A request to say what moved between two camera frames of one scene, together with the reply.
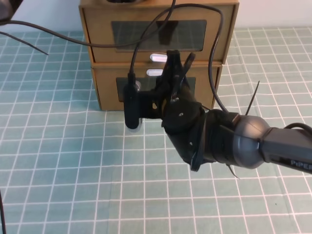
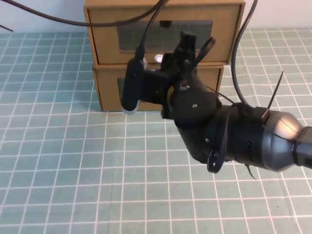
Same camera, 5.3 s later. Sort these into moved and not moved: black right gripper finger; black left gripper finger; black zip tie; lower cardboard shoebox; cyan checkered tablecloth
Moved: black left gripper finger; black zip tie; black right gripper finger
Not moved: lower cardboard shoebox; cyan checkered tablecloth
